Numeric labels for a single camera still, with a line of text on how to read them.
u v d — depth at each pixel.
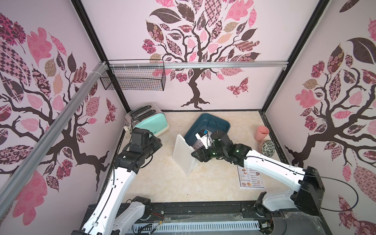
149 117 0.92
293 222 0.71
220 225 1.16
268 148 0.96
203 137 0.67
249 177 0.85
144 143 0.54
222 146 0.58
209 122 1.13
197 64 0.94
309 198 0.40
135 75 0.95
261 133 0.95
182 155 0.90
